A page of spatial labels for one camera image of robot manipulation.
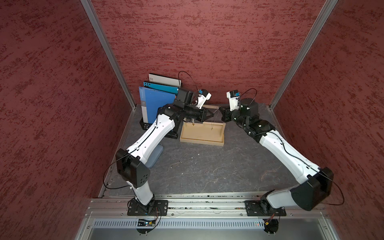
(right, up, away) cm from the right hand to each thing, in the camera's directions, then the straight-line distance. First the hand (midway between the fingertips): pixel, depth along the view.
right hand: (219, 110), depth 76 cm
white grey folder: (-33, +21, +21) cm, 45 cm away
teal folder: (-33, +15, +15) cm, 39 cm away
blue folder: (-41, +7, +17) cm, 45 cm away
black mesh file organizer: (-29, -15, +25) cm, 41 cm away
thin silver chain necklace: (-1, -6, +16) cm, 18 cm away
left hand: (-5, -4, -3) cm, 7 cm away
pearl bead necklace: (-14, -6, -10) cm, 18 cm away
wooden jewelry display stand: (-5, -15, +27) cm, 31 cm away
